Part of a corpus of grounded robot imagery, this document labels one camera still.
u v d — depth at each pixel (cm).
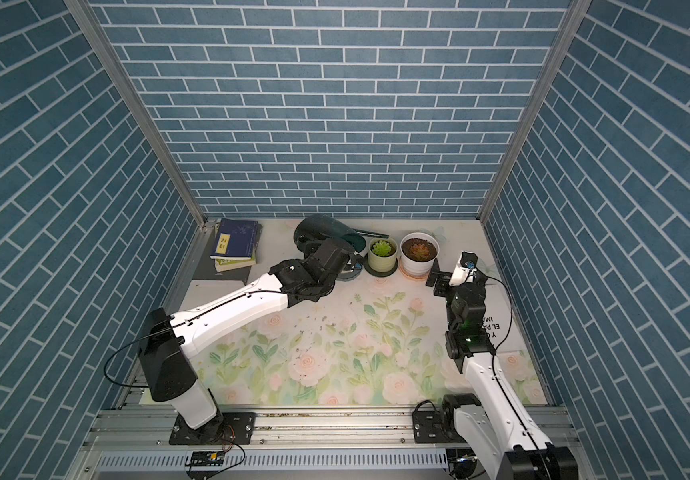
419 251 99
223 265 99
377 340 89
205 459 72
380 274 104
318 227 87
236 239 105
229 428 73
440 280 71
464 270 66
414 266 97
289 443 73
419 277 102
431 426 74
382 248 100
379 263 98
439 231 119
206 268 99
